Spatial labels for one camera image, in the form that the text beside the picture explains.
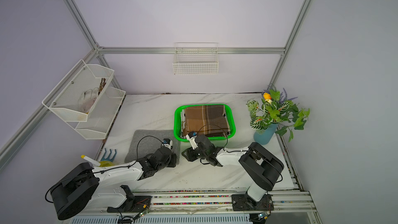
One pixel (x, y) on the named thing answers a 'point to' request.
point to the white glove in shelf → (87, 98)
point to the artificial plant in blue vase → (275, 112)
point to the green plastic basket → (230, 115)
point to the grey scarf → (144, 142)
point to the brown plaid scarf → (211, 120)
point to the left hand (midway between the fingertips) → (176, 159)
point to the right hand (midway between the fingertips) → (186, 154)
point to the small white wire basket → (196, 58)
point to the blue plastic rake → (108, 158)
